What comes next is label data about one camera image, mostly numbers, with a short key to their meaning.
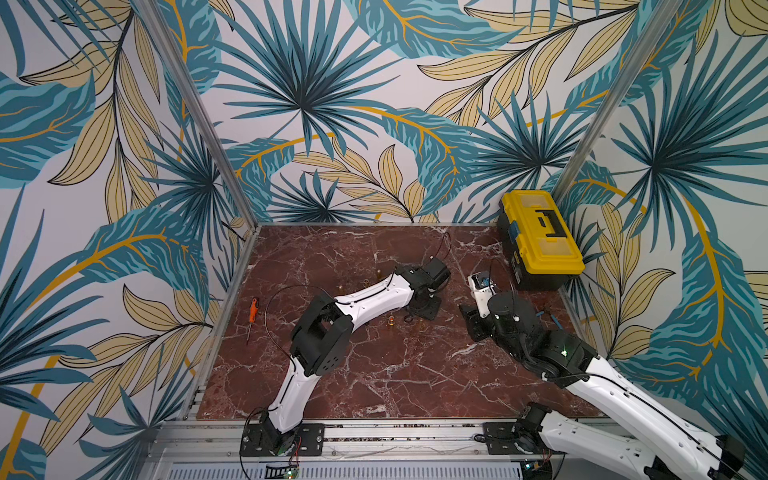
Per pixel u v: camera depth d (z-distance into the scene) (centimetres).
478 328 62
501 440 73
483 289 60
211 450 72
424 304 78
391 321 89
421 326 94
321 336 51
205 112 87
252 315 93
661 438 41
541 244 93
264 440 63
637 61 76
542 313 96
